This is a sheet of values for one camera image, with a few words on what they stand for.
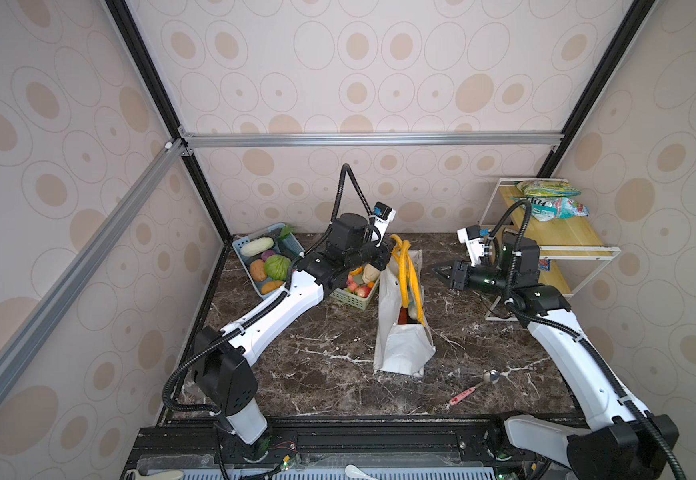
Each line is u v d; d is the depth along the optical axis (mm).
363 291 969
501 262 593
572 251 719
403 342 776
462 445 733
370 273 1022
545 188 775
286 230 1122
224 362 417
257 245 1083
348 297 959
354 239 575
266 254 1079
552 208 742
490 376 828
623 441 375
